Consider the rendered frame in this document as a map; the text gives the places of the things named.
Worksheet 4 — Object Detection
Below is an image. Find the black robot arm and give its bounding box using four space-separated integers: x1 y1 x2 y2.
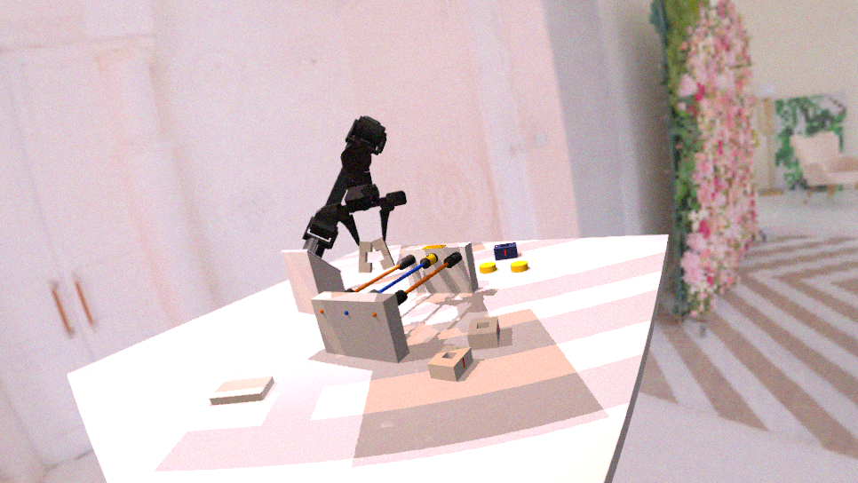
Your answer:
303 115 386 258

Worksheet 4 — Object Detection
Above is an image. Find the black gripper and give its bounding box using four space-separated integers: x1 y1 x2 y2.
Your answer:
321 171 407 246

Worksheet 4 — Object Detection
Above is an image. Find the yellow flat cylinder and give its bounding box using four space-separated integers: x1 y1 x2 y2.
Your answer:
510 261 528 273
479 262 497 274

